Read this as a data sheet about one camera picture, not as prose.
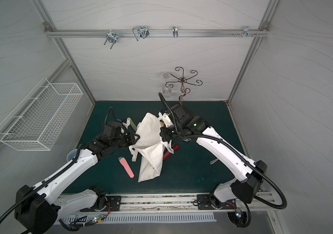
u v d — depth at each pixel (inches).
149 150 26.0
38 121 27.0
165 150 27.6
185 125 20.0
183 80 35.6
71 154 33.1
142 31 30.1
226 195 20.9
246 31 30.0
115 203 28.8
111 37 30.0
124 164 34.1
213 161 34.8
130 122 29.8
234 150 16.7
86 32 30.0
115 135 24.3
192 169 33.9
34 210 14.9
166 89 38.6
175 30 29.0
